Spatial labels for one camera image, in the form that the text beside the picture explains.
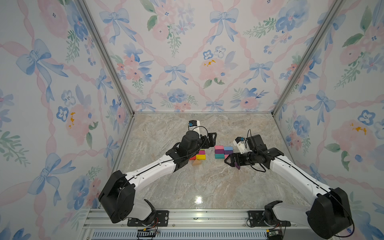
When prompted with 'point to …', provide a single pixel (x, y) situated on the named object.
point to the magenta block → (202, 152)
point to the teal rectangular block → (218, 156)
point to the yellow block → (201, 157)
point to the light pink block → (219, 147)
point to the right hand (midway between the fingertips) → (232, 159)
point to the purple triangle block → (236, 165)
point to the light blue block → (228, 148)
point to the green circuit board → (272, 233)
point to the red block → (193, 158)
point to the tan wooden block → (196, 162)
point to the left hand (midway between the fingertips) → (213, 134)
